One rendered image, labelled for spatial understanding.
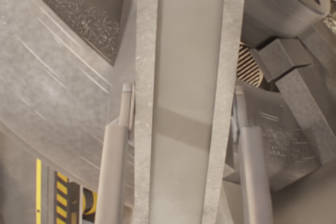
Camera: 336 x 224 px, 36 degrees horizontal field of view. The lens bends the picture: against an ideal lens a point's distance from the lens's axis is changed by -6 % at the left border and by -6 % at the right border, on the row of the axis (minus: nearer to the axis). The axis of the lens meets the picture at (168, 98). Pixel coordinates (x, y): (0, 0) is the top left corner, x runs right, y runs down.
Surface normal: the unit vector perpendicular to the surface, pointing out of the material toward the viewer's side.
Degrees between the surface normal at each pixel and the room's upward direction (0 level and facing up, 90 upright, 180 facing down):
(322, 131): 4
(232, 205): 90
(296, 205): 36
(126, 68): 41
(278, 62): 4
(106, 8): 90
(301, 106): 4
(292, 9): 78
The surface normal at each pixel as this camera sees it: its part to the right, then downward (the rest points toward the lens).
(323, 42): -0.01, 0.67
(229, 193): 0.72, -0.51
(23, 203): -0.54, 0.04
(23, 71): -0.18, 0.55
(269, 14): 0.27, 0.83
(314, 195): -0.70, -0.48
